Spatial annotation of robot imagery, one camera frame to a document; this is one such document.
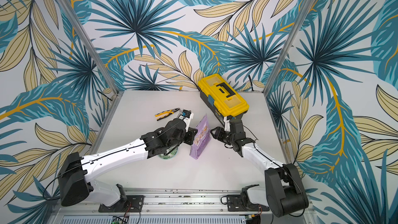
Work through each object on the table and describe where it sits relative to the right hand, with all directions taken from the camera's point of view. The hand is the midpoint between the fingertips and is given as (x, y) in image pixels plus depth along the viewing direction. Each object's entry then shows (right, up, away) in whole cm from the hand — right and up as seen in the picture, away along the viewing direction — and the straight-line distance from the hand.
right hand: (205, 135), depth 86 cm
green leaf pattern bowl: (-19, -11, 0) cm, 22 cm away
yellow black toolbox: (+11, +21, +9) cm, 25 cm away
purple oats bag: (-1, -1, -4) cm, 4 cm away
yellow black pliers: (-25, +12, +21) cm, 34 cm away
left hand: (-5, +3, -10) cm, 12 cm away
